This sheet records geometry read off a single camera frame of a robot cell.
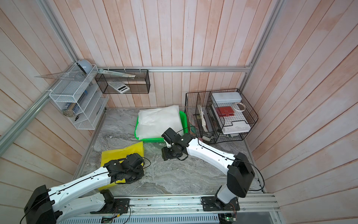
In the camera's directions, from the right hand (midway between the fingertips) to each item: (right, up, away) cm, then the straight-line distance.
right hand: (165, 155), depth 80 cm
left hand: (-13, -13, -1) cm, 18 cm away
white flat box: (+43, +16, +4) cm, 46 cm away
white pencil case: (+42, +36, +17) cm, 58 cm away
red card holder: (+38, +26, +8) cm, 47 cm away
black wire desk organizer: (+34, +23, +22) cm, 47 cm away
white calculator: (-34, +45, +18) cm, 59 cm away
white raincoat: (-11, +18, +16) cm, 27 cm away
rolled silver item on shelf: (-54, +25, -3) cm, 59 cm away
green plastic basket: (+12, +16, +18) cm, 27 cm away
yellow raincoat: (-33, -3, +15) cm, 36 cm away
